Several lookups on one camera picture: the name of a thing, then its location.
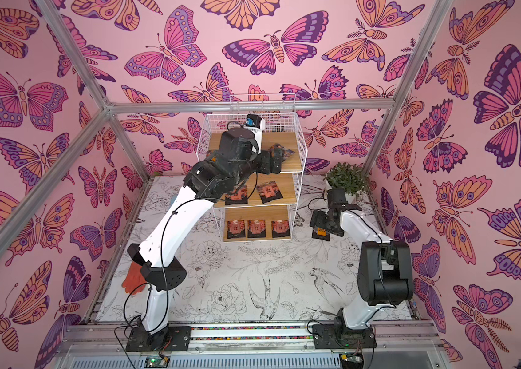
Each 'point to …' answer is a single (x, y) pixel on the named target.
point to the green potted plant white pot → (353, 178)
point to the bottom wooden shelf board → (266, 213)
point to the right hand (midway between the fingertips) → (318, 223)
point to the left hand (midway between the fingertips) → (275, 149)
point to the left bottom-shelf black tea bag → (236, 229)
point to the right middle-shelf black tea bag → (269, 191)
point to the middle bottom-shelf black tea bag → (256, 229)
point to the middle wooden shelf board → (283, 181)
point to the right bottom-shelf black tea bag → (280, 228)
